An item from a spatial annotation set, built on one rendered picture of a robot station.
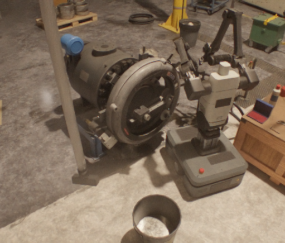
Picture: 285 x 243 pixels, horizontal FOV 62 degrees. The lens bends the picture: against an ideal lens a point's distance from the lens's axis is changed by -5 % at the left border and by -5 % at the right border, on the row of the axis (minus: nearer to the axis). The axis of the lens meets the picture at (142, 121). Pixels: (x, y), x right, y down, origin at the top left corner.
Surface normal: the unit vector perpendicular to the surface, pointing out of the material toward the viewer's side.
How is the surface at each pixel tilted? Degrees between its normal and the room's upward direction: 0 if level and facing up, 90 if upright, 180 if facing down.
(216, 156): 0
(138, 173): 0
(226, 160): 0
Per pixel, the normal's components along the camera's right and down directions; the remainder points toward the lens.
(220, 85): 0.30, 0.61
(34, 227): 0.00, -0.77
